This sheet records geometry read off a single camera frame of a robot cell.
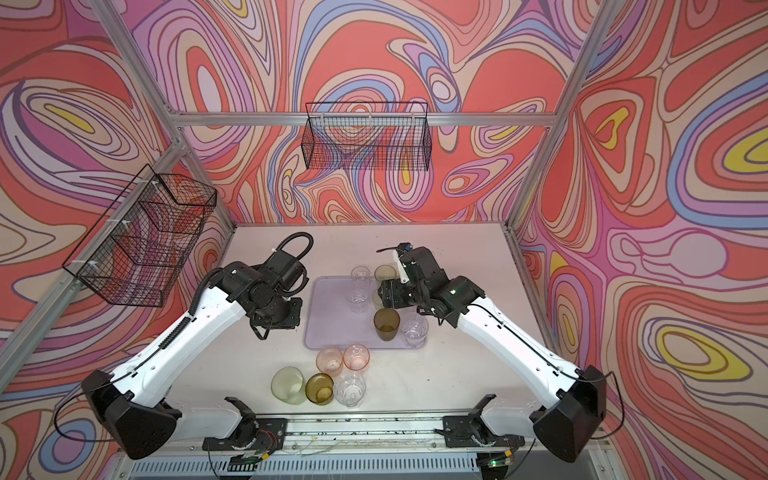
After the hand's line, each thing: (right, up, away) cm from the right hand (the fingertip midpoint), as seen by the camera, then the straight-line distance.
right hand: (395, 297), depth 76 cm
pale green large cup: (-29, -25, +5) cm, 38 cm away
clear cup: (-12, -4, +22) cm, 25 cm away
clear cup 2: (-12, -26, +5) cm, 29 cm away
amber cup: (-2, -9, +10) cm, 14 cm away
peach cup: (-19, -19, +8) cm, 28 cm away
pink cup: (-11, -18, +8) cm, 23 cm away
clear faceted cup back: (+6, -12, +16) cm, 21 cm away
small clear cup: (-11, +4, +25) cm, 28 cm away
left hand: (-24, -6, -2) cm, 25 cm away
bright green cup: (-3, +5, +22) cm, 23 cm away
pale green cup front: (-4, 0, -4) cm, 6 cm away
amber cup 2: (-21, -26, +5) cm, 33 cm away
